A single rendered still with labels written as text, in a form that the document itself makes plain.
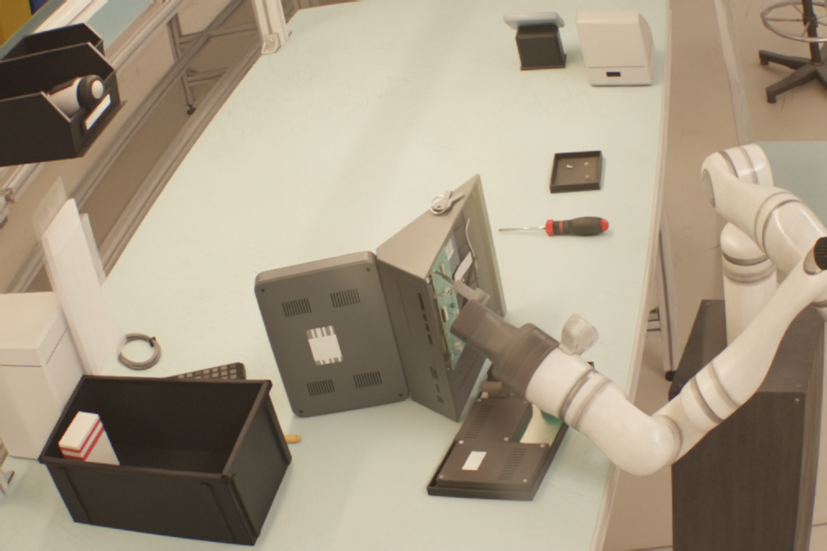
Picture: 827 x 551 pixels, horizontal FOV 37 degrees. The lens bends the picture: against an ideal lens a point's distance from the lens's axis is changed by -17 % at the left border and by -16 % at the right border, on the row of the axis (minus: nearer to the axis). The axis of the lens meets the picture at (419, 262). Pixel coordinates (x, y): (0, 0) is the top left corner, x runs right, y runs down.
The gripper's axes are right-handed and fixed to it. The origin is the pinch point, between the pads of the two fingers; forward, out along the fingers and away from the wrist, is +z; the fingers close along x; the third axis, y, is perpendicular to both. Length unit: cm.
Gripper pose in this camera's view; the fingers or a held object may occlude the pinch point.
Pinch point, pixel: (437, 272)
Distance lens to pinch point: 171.6
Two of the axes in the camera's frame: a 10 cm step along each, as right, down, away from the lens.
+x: 3.4, 2.2, 9.1
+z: -7.5, -5.2, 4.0
